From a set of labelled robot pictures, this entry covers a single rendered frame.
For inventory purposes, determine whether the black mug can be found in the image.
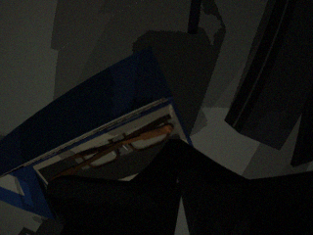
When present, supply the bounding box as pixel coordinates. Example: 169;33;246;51
19;220;63;235

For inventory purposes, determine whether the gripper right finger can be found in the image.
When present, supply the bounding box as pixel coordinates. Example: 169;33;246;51
175;139;313;235

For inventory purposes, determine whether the dark blue notebook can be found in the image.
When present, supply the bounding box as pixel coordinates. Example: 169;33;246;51
0;165;57;220

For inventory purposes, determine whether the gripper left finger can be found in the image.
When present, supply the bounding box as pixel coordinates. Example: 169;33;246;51
47;139;182;235

